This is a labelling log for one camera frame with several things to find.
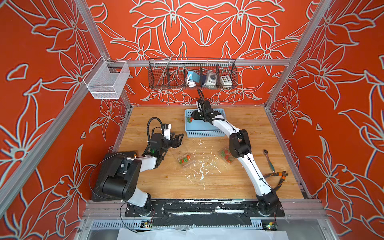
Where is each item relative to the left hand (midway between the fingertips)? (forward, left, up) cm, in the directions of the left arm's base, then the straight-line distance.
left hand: (179, 133), depth 89 cm
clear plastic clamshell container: (-7, -29, -9) cm, 31 cm away
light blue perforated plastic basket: (+12, -9, -10) cm, 19 cm away
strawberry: (-10, -7, -10) cm, 16 cm away
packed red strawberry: (-9, -30, -10) cm, 33 cm away
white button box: (+32, -28, +18) cm, 46 cm away
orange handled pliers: (-17, -61, -11) cm, 65 cm away
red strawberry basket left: (+19, -5, -9) cm, 22 cm away
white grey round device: (+28, -18, +21) cm, 39 cm away
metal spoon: (-3, -55, -10) cm, 56 cm away
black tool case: (-35, +16, +23) cm, 45 cm away
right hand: (+23, -5, -6) cm, 24 cm away
